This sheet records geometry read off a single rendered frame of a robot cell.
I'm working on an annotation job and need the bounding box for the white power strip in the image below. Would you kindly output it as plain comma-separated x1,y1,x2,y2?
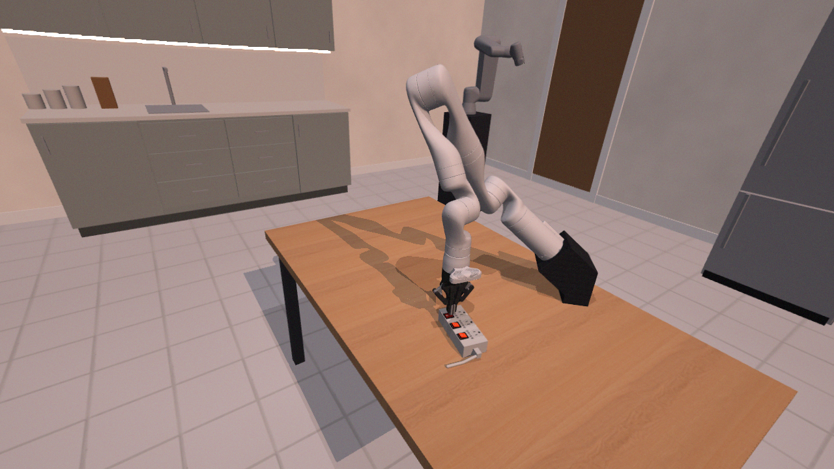
439,305,488,368

